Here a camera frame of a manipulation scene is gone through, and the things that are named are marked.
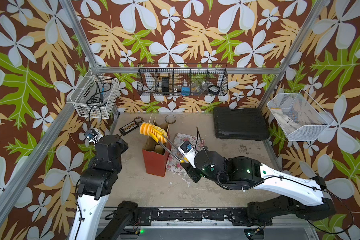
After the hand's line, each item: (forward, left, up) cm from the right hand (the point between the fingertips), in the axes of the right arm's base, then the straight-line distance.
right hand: (182, 161), depth 60 cm
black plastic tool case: (+42, -48, -25) cm, 69 cm away
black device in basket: (+59, +11, -5) cm, 60 cm away
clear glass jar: (+54, -12, -2) cm, 55 cm away
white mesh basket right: (+29, -65, -4) cm, 71 cm away
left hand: (+10, +28, +3) cm, 30 cm away
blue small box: (+52, -3, -4) cm, 52 cm away
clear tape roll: (+54, +8, -32) cm, 63 cm away
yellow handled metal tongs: (+8, +11, +3) cm, 14 cm away
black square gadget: (+53, -22, -3) cm, 57 cm away
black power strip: (+41, +39, -28) cm, 63 cm away
